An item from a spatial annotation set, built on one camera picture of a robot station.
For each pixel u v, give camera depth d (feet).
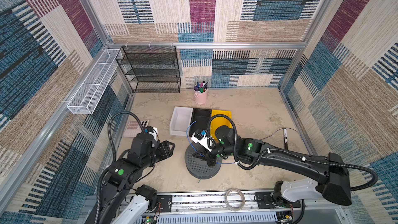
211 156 1.96
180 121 3.35
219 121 3.37
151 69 3.63
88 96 3.07
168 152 2.00
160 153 1.96
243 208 2.39
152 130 2.10
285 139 3.07
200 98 3.57
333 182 1.29
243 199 2.41
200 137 1.92
